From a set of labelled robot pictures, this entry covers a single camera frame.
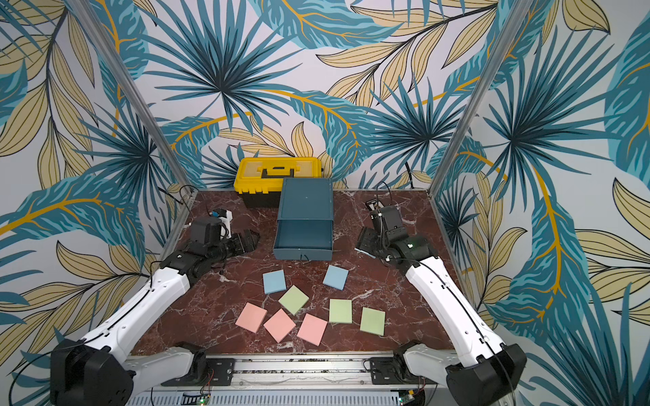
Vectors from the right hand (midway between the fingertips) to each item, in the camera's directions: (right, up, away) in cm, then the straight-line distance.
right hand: (367, 240), depth 76 cm
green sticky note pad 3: (+3, -27, +8) cm, 29 cm away
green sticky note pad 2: (-7, -25, +10) cm, 28 cm away
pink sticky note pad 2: (-27, -28, +6) cm, 40 cm away
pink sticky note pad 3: (-17, -29, +6) cm, 35 cm away
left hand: (-37, -1, +5) cm, 37 cm away
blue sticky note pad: (-31, -16, +14) cm, 38 cm away
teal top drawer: (-20, -1, +12) cm, 23 cm away
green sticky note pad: (-24, -22, +12) cm, 34 cm away
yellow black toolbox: (-39, +21, +24) cm, 50 cm away
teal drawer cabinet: (-19, +13, +12) cm, 26 cm away
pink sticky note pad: (-37, -26, +7) cm, 46 cm away
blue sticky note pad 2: (-9, -15, +17) cm, 24 cm away
